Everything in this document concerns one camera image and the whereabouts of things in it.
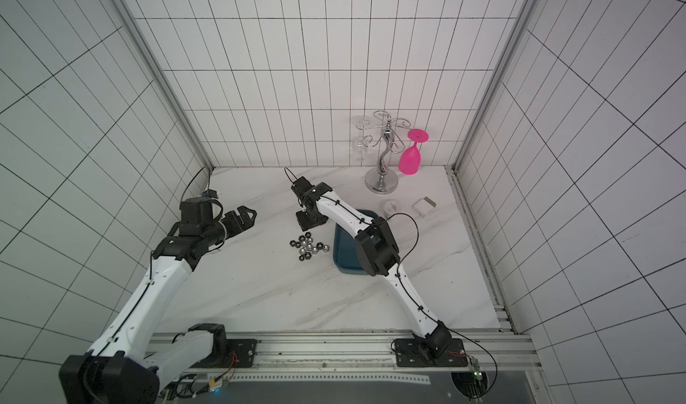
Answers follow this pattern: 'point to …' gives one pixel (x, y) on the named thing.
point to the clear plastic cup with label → (389, 208)
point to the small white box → (424, 206)
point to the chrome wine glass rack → (382, 180)
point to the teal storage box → (347, 254)
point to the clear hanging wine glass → (360, 147)
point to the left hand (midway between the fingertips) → (244, 223)
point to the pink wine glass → (410, 159)
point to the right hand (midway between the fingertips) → (298, 227)
